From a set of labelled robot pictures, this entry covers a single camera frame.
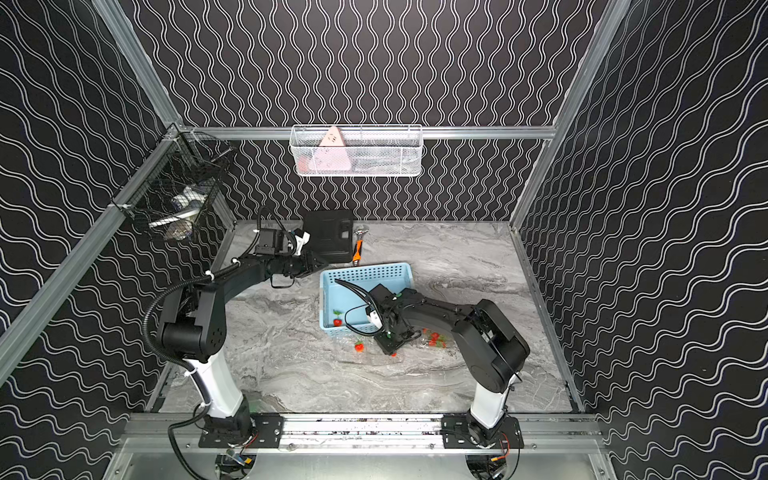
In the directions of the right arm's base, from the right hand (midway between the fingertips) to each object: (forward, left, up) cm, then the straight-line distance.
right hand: (390, 345), depth 88 cm
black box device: (+39, +22, +6) cm, 45 cm away
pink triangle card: (+44, +18, +36) cm, 60 cm away
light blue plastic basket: (+17, +18, 0) cm, 25 cm away
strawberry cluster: (+7, +17, +1) cm, 18 cm away
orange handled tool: (+34, +13, +1) cm, 36 cm away
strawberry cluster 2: (+1, -14, +1) cm, 14 cm away
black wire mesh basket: (+37, +69, +29) cm, 83 cm away
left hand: (+22, +21, +12) cm, 33 cm away
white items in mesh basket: (+28, +59, +29) cm, 72 cm away
